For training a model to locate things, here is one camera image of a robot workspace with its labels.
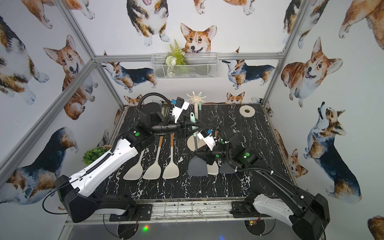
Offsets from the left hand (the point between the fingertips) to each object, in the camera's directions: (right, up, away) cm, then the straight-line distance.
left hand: (202, 124), depth 59 cm
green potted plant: (-56, -16, +16) cm, 60 cm away
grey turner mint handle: (-2, -19, +10) cm, 22 cm away
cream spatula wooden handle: (-27, -28, +25) cm, 47 cm away
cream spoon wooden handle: (-38, -28, +26) cm, 53 cm away
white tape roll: (+33, +6, +58) cm, 67 cm away
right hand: (-4, -13, +9) cm, 16 cm away
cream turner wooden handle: (-18, -28, +29) cm, 44 cm away
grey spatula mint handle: (+14, -27, +28) cm, 41 cm away
